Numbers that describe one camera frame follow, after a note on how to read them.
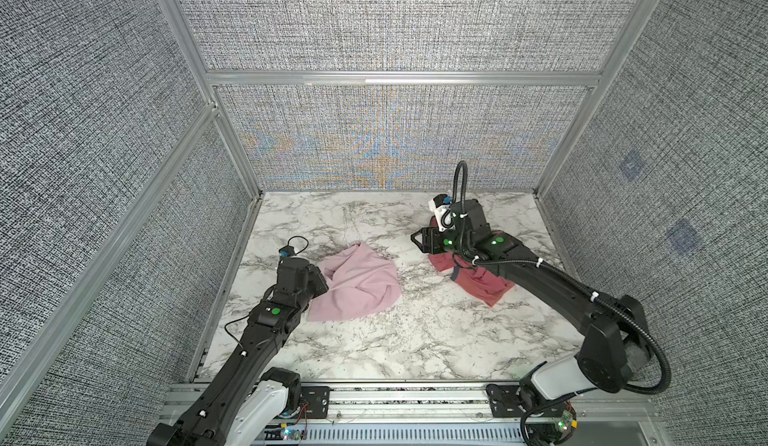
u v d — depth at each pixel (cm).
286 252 71
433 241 71
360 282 89
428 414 73
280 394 61
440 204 72
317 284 72
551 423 72
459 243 63
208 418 41
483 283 90
